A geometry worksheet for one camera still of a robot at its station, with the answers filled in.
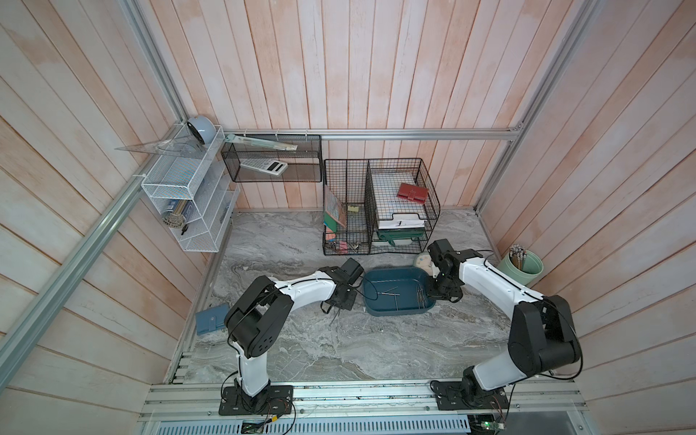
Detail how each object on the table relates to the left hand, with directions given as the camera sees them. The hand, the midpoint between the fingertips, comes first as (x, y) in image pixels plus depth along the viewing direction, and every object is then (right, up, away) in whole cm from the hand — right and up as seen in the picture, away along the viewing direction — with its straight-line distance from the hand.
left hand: (342, 304), depth 92 cm
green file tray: (+18, +24, +6) cm, 31 cm away
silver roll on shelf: (-48, +28, -16) cm, 58 cm away
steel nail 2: (+18, +5, +3) cm, 19 cm away
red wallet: (+25, +39, +3) cm, 47 cm away
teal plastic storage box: (+20, +4, +3) cm, 21 cm away
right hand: (+31, +5, -3) cm, 31 cm away
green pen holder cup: (+63, +13, -6) cm, 64 cm away
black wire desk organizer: (+3, +31, +25) cm, 40 cm away
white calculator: (-26, +49, +6) cm, 56 cm away
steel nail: (+19, +3, +1) cm, 19 cm away
